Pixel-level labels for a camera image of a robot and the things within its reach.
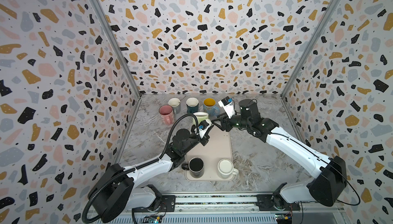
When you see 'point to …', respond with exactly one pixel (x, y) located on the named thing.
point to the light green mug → (201, 116)
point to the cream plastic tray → (219, 148)
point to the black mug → (195, 166)
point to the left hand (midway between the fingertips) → (212, 122)
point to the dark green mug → (192, 105)
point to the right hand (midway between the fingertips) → (213, 116)
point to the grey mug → (175, 103)
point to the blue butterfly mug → (210, 107)
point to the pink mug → (166, 113)
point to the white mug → (225, 168)
